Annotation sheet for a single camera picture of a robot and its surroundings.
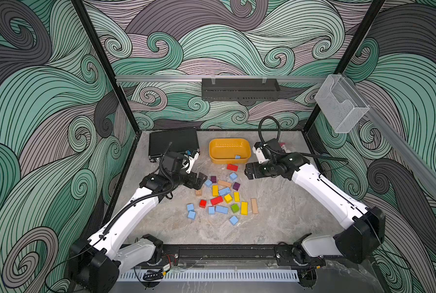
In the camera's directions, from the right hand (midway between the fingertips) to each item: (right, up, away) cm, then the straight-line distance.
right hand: (252, 170), depth 79 cm
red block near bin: (-7, -2, +22) cm, 23 cm away
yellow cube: (-10, -15, +8) cm, 20 cm away
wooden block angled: (-11, -9, +16) cm, 22 cm away
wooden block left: (-25, -13, +10) cm, 30 cm away
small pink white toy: (+25, +11, +28) cm, 39 cm away
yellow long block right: (-2, -19, +6) cm, 20 cm away
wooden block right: (+3, -19, +7) cm, 20 cm away
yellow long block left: (-16, -12, +13) cm, 24 cm away
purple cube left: (-17, -7, +16) cm, 24 cm away
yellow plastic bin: (-7, +8, +29) cm, 31 cm away
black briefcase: (-36, +14, +30) cm, 49 cm away
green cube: (-7, -19, +7) cm, 22 cm away
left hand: (-24, 0, -2) cm, 24 cm away
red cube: (-22, -17, +7) cm, 29 cm away
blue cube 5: (-27, -21, +3) cm, 34 cm away
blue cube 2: (-6, -6, +17) cm, 19 cm away
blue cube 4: (-28, -19, +6) cm, 35 cm away
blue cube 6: (-18, -19, +4) cm, 27 cm away
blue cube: (-3, +4, +24) cm, 25 cm away
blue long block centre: (-11, -12, +11) cm, 20 cm away
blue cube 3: (-20, -9, +14) cm, 26 cm away
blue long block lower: (-14, -19, +6) cm, 24 cm away
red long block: (-16, -16, +9) cm, 24 cm away
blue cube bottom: (-8, -23, +2) cm, 25 cm away
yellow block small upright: (-6, -15, +10) cm, 19 cm away
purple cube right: (-5, -10, +13) cm, 18 cm away
